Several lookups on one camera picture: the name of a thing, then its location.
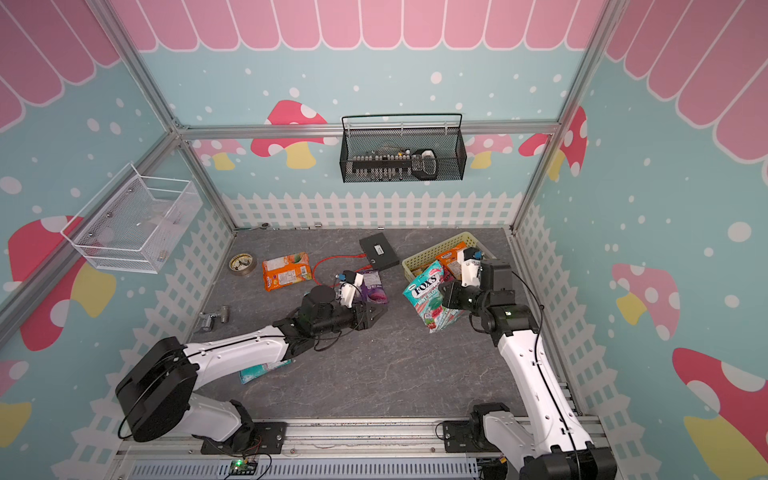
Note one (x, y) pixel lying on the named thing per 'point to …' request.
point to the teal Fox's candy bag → (427, 299)
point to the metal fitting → (207, 320)
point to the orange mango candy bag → (451, 261)
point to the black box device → (379, 251)
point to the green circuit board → (242, 467)
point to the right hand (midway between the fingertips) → (441, 284)
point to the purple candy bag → (371, 287)
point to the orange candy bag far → (284, 271)
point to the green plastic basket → (428, 255)
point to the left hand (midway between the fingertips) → (382, 312)
